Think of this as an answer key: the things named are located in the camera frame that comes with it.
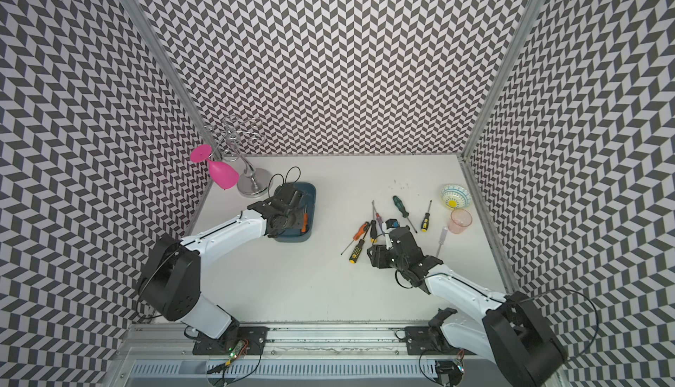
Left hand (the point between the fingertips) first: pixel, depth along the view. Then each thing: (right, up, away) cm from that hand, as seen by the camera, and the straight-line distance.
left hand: (294, 219), depth 90 cm
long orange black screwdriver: (+4, 0, -1) cm, 4 cm away
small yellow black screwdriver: (+48, -1, +6) cm, 48 cm away
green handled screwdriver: (+39, +4, +11) cm, 41 cm away
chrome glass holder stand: (-21, +13, +18) cm, 30 cm away
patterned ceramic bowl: (+61, +7, +12) cm, 62 cm away
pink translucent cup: (+59, 0, +3) cm, 60 cm away
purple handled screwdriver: (+31, -2, +8) cm, 32 cm away
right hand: (+28, -12, -4) cm, 31 cm away
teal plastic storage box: (+1, -6, 0) cm, 6 cm away
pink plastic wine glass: (-26, +16, +3) cm, 31 cm away
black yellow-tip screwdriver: (+28, -4, +6) cm, 29 cm away
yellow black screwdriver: (+22, -11, -1) cm, 25 cm away
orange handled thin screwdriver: (+24, -4, +4) cm, 25 cm away
